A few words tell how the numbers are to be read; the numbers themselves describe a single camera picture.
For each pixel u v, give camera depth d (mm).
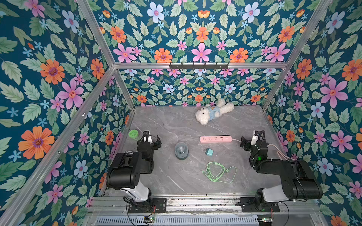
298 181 426
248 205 731
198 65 915
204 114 1045
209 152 913
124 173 461
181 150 862
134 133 976
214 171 862
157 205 737
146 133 798
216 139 982
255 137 802
